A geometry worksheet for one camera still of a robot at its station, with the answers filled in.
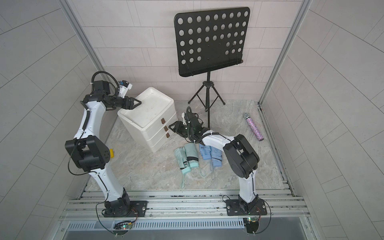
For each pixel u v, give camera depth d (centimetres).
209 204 74
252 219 68
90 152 50
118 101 72
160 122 82
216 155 87
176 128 78
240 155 49
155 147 87
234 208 71
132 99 75
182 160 84
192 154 87
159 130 84
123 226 66
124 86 74
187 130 76
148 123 76
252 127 99
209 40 69
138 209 71
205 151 89
